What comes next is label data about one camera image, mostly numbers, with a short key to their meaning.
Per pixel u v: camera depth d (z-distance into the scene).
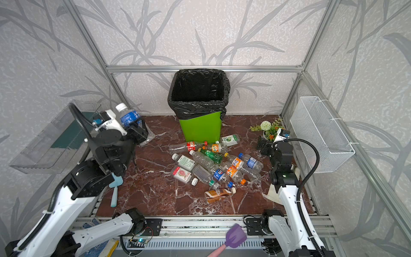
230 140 1.02
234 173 0.87
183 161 0.91
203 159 0.91
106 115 0.46
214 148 0.96
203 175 0.86
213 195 0.78
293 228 0.44
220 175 0.85
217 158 0.91
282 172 0.56
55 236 0.38
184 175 0.86
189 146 0.97
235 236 0.71
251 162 0.91
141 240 0.71
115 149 0.38
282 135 0.64
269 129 0.94
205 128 0.95
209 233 0.73
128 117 0.53
